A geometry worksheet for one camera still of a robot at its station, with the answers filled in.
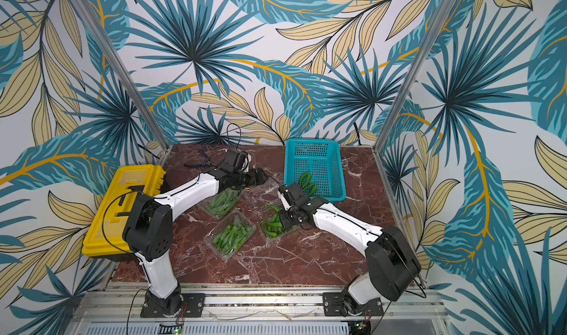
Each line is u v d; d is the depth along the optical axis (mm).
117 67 858
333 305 733
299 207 626
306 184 1027
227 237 858
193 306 734
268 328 703
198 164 1103
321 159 1134
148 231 482
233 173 715
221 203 950
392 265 428
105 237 489
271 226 902
